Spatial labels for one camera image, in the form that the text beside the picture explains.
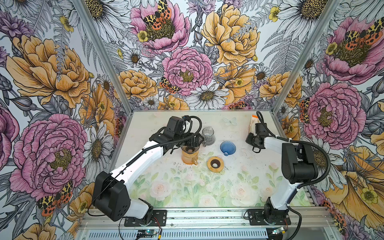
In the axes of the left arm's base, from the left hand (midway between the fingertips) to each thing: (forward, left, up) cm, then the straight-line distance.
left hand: (195, 142), depth 80 cm
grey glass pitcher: (+12, -9, -11) cm, 19 cm away
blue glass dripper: (+6, -20, -15) cm, 26 cm away
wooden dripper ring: (-7, -12, -18) cm, 22 cm away
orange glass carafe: (-2, +3, -13) cm, 14 cm away
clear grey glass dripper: (+2, +3, -11) cm, 11 cm away
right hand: (+11, -35, -17) cm, 41 cm away
